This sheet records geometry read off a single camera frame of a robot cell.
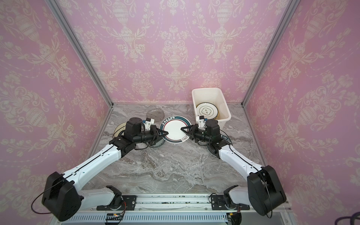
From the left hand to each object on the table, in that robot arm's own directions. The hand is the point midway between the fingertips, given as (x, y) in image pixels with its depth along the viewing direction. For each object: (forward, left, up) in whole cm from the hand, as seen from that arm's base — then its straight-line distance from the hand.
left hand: (169, 134), depth 73 cm
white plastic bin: (+43, -30, -9) cm, 53 cm away
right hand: (+4, -6, -1) cm, 7 cm away
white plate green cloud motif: (+37, -28, -21) cm, 51 cm away
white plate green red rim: (+8, -1, -2) cm, 8 cm away
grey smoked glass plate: (+35, +15, -24) cm, 45 cm away
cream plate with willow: (+2, +25, +3) cm, 26 cm away
